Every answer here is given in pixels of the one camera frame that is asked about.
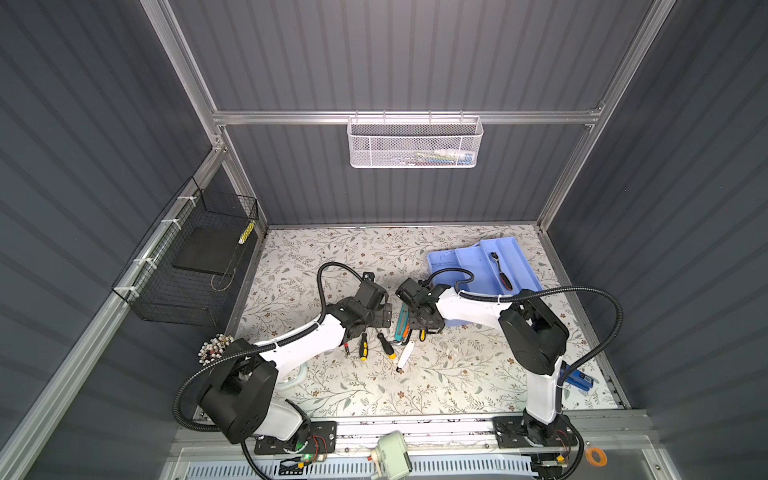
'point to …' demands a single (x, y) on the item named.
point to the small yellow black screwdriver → (423, 333)
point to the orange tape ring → (603, 457)
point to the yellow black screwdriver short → (364, 349)
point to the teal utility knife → (402, 323)
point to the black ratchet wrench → (503, 277)
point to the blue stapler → (577, 378)
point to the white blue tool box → (497, 267)
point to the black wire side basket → (182, 270)
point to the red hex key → (346, 348)
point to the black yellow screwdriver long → (388, 348)
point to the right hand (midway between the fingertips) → (422, 323)
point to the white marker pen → (405, 356)
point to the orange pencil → (407, 330)
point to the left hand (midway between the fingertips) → (374, 308)
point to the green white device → (390, 459)
